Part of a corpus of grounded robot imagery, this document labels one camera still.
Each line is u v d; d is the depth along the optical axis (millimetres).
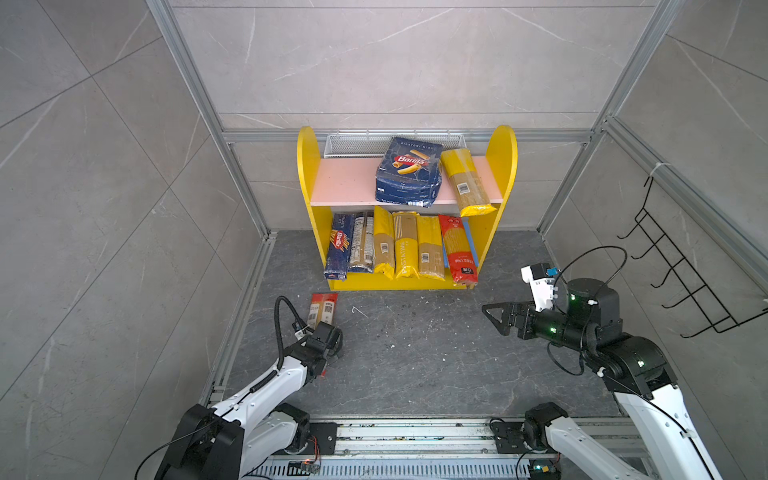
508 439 729
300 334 764
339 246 913
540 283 558
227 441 394
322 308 948
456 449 730
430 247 935
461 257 903
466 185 709
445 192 742
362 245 927
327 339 680
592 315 440
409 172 700
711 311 609
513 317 540
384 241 924
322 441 735
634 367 400
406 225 1011
